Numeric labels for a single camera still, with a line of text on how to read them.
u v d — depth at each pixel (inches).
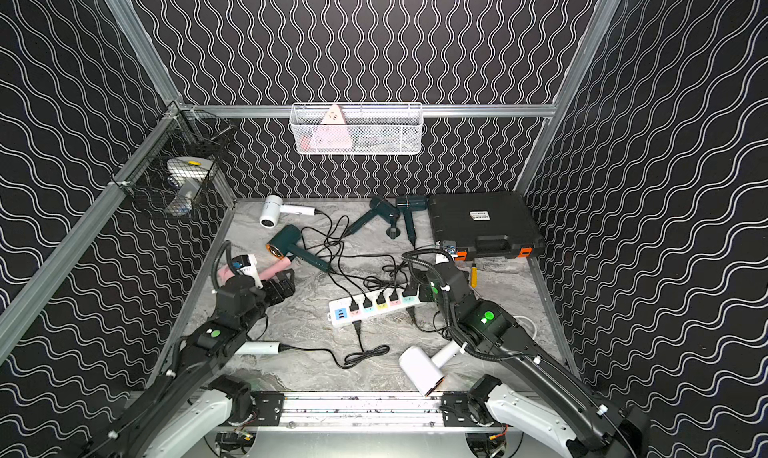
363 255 41.1
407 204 44.5
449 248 24.3
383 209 44.1
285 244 40.3
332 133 35.5
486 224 41.7
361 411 29.9
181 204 32.8
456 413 28.7
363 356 32.1
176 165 31.3
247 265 27.9
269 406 29.2
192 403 23.4
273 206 44.4
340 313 34.6
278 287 28.6
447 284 20.3
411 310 35.5
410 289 26.5
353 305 34.6
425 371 30.4
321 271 39.2
